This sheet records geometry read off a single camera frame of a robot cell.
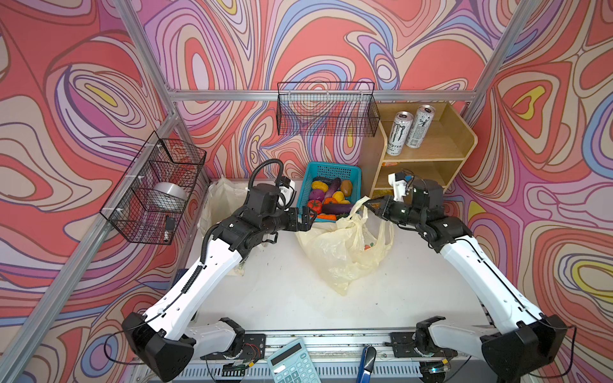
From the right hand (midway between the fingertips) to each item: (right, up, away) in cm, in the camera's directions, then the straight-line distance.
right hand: (365, 207), depth 73 cm
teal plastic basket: (+4, +15, +37) cm, 40 cm away
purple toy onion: (-14, +5, +35) cm, 38 cm away
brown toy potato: (0, +8, +37) cm, 38 cm away
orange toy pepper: (-9, +2, +32) cm, 33 cm away
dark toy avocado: (-12, +13, +42) cm, 46 cm away
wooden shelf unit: (+25, +24, +11) cm, 36 cm away
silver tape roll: (-60, +3, -3) cm, 60 cm away
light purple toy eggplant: (-6, +9, +39) cm, 40 cm away
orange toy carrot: (-9, -5, +23) cm, 25 cm away
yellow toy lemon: (-4, +5, +35) cm, 35 cm away
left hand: (-18, -1, -3) cm, 18 cm away
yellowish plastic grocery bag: (-6, -14, +2) cm, 15 cm away
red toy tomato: (-14, 0, +29) cm, 32 cm away
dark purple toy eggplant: (-5, -2, +33) cm, 33 cm away
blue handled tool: (0, -43, -5) cm, 44 cm away
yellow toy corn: (-12, +10, +38) cm, 42 cm away
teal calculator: (-22, -46, -4) cm, 51 cm away
